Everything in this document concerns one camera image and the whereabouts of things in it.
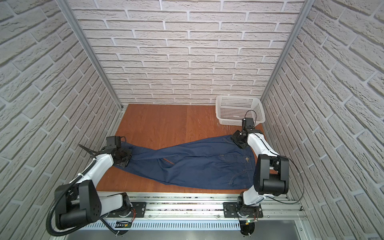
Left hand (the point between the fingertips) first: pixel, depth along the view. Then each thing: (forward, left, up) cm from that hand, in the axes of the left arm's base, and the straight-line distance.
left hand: (132, 152), depth 88 cm
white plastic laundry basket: (+35, -69, -1) cm, 77 cm away
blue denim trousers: (-8, -53, -2) cm, 54 cm away
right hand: (+6, -63, +4) cm, 63 cm away
